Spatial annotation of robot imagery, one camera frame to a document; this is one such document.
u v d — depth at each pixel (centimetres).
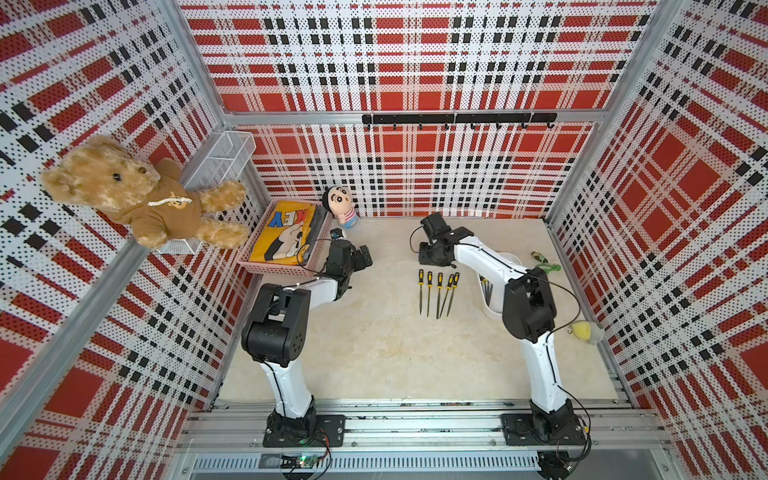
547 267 108
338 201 108
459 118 89
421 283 102
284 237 107
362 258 91
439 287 101
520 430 73
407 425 75
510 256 104
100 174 48
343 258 80
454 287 101
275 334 50
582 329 86
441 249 74
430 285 101
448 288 101
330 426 74
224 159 87
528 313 57
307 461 69
